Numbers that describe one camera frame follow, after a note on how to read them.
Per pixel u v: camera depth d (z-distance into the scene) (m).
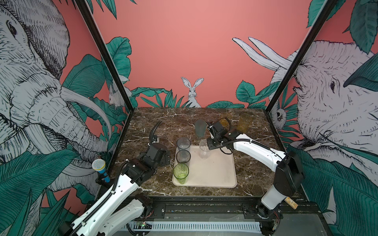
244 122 1.08
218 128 0.66
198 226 0.70
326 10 0.70
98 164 0.66
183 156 0.88
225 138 0.60
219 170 0.90
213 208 0.76
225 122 1.14
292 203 0.76
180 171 0.82
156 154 0.54
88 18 0.73
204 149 0.82
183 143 0.89
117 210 0.55
